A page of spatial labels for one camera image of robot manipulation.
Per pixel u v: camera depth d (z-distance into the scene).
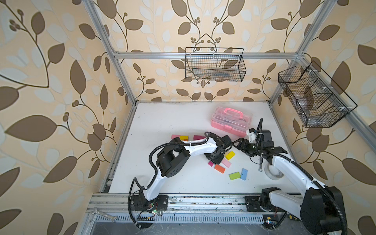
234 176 0.84
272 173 0.80
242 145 0.76
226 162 0.89
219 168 0.87
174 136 0.99
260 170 0.85
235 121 0.96
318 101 0.74
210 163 0.83
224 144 0.70
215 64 0.96
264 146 0.65
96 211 0.72
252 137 0.79
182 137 1.00
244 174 0.84
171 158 0.52
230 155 0.91
